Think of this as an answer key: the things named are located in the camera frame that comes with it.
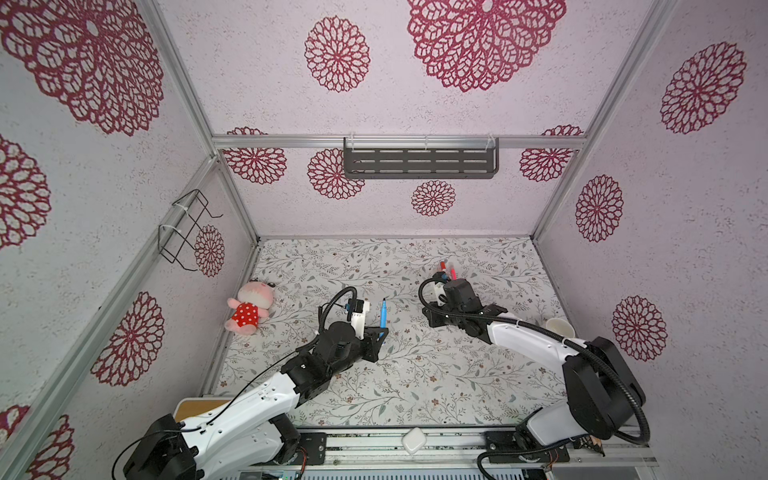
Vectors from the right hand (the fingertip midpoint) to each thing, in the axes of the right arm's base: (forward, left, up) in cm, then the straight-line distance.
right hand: (424, 305), depth 88 cm
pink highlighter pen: (+21, -13, -11) cm, 27 cm away
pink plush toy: (+1, +54, -3) cm, 54 cm away
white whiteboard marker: (+25, -9, -11) cm, 29 cm away
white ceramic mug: (-3, -40, -5) cm, 40 cm away
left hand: (-12, +11, +5) cm, 17 cm away
